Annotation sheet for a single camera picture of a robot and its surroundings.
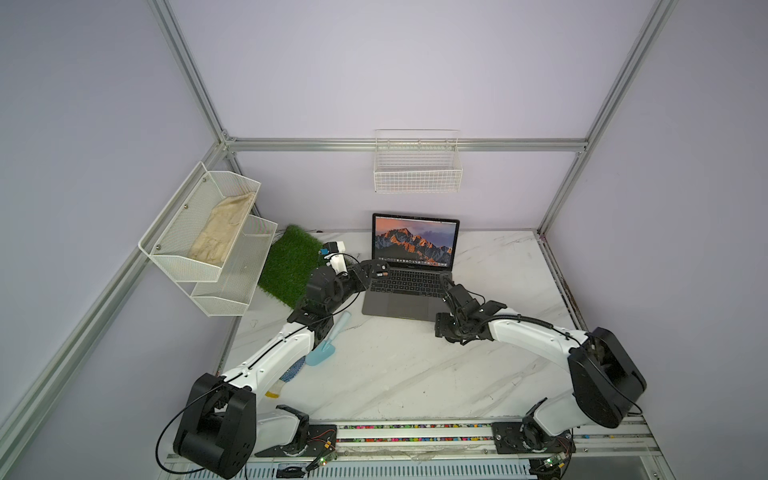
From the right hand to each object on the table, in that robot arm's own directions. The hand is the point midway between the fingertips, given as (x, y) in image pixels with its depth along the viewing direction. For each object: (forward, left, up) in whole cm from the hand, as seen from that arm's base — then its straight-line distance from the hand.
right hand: (448, 333), depth 90 cm
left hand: (+10, +22, +21) cm, 32 cm away
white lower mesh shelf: (+11, +66, +9) cm, 68 cm away
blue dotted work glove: (-15, +50, -1) cm, 52 cm away
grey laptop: (+30, +7, +6) cm, 31 cm away
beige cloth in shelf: (+21, +64, +28) cm, 73 cm away
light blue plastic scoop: (-3, +37, -2) cm, 37 cm away
